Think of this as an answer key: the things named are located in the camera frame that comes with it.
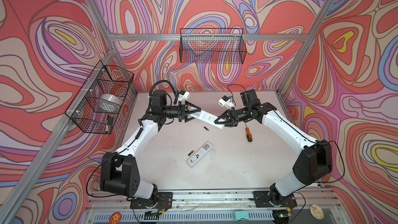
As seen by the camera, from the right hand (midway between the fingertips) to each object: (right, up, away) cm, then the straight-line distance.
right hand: (218, 127), depth 69 cm
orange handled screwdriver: (+22, -9, +25) cm, 35 cm away
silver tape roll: (-50, +11, +1) cm, 51 cm away
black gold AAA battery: (-13, -17, +20) cm, 29 cm away
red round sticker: (-47, -41, 0) cm, 62 cm away
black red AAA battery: (-4, -5, +30) cm, 31 cm away
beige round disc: (+46, -40, +2) cm, 61 cm away
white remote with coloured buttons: (-5, +4, +1) cm, 6 cm away
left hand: (-9, +6, 0) cm, 10 cm away
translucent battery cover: (-1, -18, +20) cm, 27 cm away
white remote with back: (-8, -18, +19) cm, 28 cm away
